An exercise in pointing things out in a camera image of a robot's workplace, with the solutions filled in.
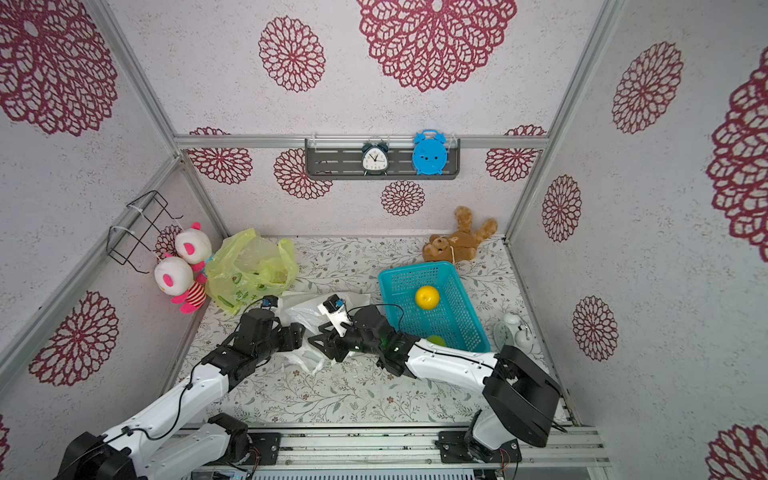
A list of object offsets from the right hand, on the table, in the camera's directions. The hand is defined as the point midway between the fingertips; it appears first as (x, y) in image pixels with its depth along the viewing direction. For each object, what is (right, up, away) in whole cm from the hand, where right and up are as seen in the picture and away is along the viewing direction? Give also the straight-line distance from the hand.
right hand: (312, 332), depth 73 cm
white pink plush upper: (-42, +22, +19) cm, 51 cm away
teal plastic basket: (+40, 0, +22) cm, 46 cm away
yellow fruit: (+31, +6, +22) cm, 39 cm away
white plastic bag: (-5, +5, +8) cm, 10 cm away
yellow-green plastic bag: (-32, +15, +35) cm, 50 cm away
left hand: (-8, -2, +12) cm, 15 cm away
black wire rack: (-46, +29, +7) cm, 54 cm away
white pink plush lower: (-42, +13, +11) cm, 45 cm away
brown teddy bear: (+45, +24, +34) cm, 61 cm away
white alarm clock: (+53, -2, +10) cm, 54 cm away
